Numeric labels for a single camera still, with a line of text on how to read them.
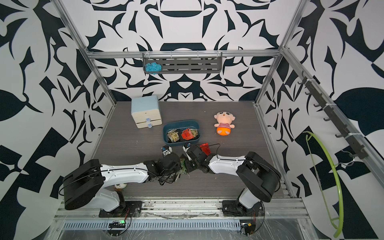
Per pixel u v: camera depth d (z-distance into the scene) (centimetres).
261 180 44
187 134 98
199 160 68
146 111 96
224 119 102
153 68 91
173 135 99
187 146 81
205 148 94
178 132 100
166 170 66
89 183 43
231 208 74
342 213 50
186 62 94
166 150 79
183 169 77
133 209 74
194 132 102
